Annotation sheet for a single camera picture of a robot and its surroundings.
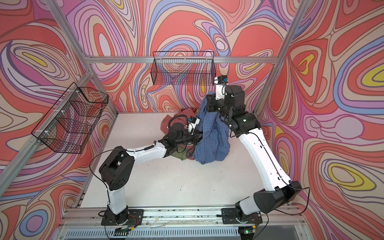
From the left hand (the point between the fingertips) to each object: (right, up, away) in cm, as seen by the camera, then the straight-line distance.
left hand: (208, 133), depth 81 cm
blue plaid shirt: (+3, -5, +1) cm, 6 cm away
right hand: (-1, +16, -13) cm, 21 cm away
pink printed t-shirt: (-28, +8, +30) cm, 42 cm away
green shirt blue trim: (-14, -10, -4) cm, 18 cm away
